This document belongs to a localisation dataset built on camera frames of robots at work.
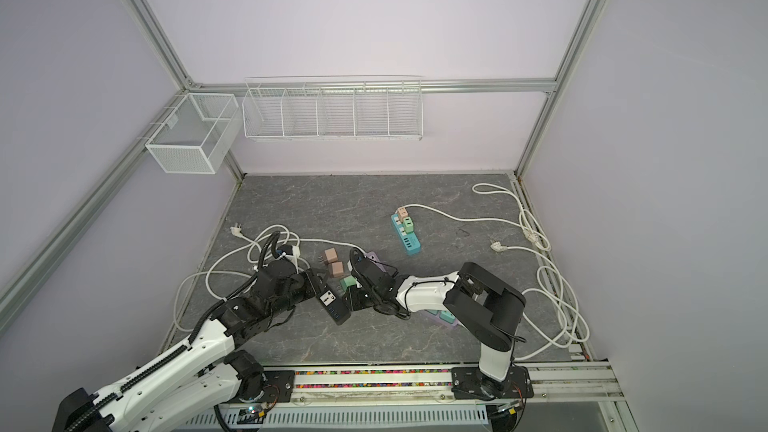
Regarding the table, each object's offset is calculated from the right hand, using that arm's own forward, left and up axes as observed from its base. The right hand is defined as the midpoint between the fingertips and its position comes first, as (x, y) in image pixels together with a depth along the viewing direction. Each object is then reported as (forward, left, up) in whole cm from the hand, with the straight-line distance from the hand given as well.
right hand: (345, 301), depth 86 cm
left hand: (+2, +4, +10) cm, 11 cm away
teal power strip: (+25, -18, +3) cm, 30 cm away
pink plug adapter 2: (+10, +3, +1) cm, 10 cm away
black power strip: (-1, +3, +1) cm, 3 cm away
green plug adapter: (+6, 0, +1) cm, 6 cm away
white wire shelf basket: (+54, +6, +29) cm, 62 cm away
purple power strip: (+15, -7, 0) cm, 17 cm away
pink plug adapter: (+15, +6, 0) cm, 16 cm away
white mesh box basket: (+48, +52, +24) cm, 75 cm away
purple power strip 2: (-5, -28, +4) cm, 29 cm away
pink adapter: (+28, -17, +6) cm, 33 cm away
